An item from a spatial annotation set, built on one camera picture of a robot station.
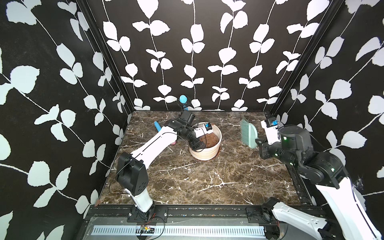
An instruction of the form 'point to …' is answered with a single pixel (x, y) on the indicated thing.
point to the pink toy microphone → (174, 143)
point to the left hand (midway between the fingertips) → (203, 138)
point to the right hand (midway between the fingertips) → (254, 136)
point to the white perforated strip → (122, 231)
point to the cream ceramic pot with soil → (212, 142)
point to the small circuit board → (144, 229)
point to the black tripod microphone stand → (184, 105)
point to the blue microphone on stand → (183, 99)
